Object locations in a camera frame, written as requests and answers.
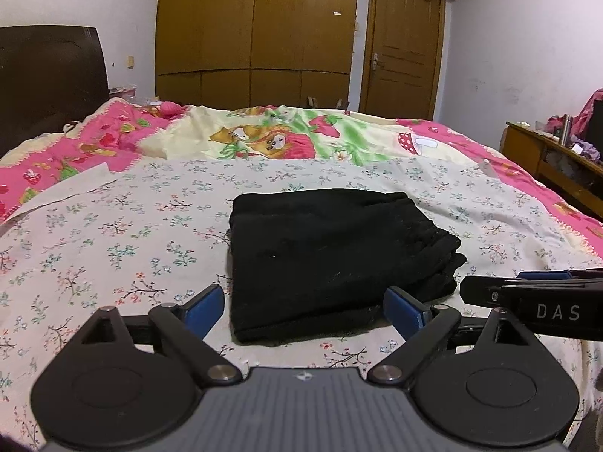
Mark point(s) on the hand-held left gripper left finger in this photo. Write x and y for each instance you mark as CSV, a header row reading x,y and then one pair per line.
x,y
203,311

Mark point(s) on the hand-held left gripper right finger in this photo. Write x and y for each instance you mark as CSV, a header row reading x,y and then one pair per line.
x,y
404,311

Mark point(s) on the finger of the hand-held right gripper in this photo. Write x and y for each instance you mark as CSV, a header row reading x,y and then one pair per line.
x,y
541,275
485,290

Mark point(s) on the black pants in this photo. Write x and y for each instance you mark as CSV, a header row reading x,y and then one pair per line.
x,y
329,263

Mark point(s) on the white floral bed sheet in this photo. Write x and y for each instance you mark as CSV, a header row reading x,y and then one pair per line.
x,y
141,235

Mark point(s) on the wooden desk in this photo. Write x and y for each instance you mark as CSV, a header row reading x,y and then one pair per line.
x,y
527,150

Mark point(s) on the metal flask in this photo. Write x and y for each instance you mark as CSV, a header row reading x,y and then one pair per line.
x,y
565,128

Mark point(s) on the pink cloth pile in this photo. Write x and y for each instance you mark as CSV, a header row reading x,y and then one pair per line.
x,y
591,109

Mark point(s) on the pink cartoon printed blanket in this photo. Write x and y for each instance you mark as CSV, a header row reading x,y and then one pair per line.
x,y
292,136

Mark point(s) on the pink plush pillow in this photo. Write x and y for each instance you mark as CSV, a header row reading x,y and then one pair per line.
x,y
168,108

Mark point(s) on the wooden door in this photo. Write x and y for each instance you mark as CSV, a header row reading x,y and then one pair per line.
x,y
405,52

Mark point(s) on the dark wooden headboard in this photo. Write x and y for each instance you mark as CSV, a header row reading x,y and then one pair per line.
x,y
47,84

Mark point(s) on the wooden wardrobe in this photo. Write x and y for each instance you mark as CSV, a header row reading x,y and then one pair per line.
x,y
254,33

